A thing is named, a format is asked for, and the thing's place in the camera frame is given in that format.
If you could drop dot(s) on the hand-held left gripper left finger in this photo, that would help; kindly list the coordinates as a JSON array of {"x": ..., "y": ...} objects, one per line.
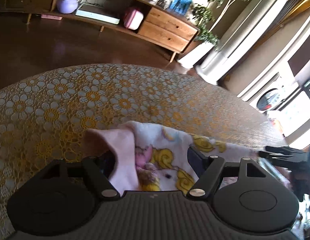
[{"x": 94, "y": 172}]

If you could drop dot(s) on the pink case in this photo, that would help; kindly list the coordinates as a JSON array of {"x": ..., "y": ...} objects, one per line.
[{"x": 133, "y": 18}]

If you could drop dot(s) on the white washing machine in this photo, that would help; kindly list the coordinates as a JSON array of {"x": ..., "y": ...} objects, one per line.
[{"x": 270, "y": 97}]

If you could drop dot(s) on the white planter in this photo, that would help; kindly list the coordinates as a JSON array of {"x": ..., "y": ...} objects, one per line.
[{"x": 195, "y": 55}]

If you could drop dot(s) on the white standing air conditioner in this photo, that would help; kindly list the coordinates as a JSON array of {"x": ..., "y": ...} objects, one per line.
[{"x": 245, "y": 30}]

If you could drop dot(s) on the pink flat item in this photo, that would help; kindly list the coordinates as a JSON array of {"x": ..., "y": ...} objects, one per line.
[{"x": 51, "y": 17}]

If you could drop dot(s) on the white flat device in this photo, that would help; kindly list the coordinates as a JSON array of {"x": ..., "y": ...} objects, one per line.
[{"x": 97, "y": 13}]

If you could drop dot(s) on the blue photo frame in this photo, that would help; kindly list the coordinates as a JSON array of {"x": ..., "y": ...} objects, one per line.
[{"x": 181, "y": 2}]

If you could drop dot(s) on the green leafy potted plant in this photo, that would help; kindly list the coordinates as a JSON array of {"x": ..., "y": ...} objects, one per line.
[{"x": 207, "y": 12}]

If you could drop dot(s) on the round table with lace cloth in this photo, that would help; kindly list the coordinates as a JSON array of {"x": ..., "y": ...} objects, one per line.
[{"x": 94, "y": 92}]

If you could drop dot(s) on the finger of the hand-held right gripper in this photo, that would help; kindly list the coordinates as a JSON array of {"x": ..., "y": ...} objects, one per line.
[
  {"x": 277, "y": 159},
  {"x": 282, "y": 149}
]

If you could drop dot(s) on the wooden TV cabinet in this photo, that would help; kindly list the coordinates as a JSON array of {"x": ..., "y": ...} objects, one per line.
[{"x": 165, "y": 27}]

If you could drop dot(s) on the pink cartoon print towel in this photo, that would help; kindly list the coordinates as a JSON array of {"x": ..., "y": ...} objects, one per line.
[{"x": 155, "y": 142}]

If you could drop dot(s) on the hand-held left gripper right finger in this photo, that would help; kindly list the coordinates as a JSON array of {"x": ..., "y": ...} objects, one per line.
[{"x": 197, "y": 162}]

